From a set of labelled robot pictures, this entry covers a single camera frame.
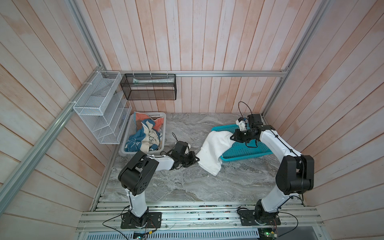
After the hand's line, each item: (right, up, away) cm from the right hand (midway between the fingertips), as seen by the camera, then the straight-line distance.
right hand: (231, 136), depth 91 cm
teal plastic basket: (+9, -9, +10) cm, 16 cm away
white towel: (-13, -14, +4) cm, 19 cm away
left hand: (-19, -15, 0) cm, 25 cm away
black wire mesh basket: (-54, +35, +13) cm, 66 cm away
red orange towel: (-61, +14, +17) cm, 65 cm away
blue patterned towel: (-55, -2, +8) cm, 56 cm away
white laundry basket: (-51, +15, +18) cm, 56 cm away
